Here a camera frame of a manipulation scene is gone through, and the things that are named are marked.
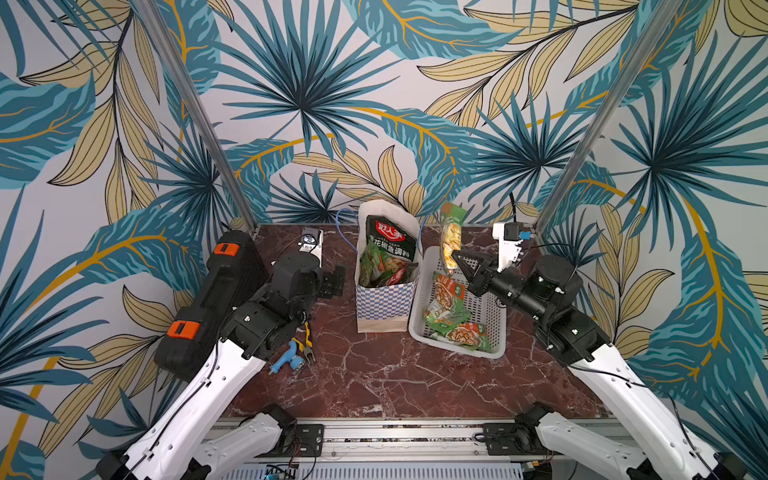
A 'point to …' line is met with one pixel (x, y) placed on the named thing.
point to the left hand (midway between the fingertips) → (319, 266)
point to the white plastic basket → (483, 311)
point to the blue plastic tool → (289, 357)
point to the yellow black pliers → (306, 348)
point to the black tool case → (237, 268)
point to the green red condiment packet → (378, 268)
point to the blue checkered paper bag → (384, 309)
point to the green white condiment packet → (448, 308)
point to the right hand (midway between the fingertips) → (453, 252)
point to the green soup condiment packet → (471, 335)
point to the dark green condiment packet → (391, 238)
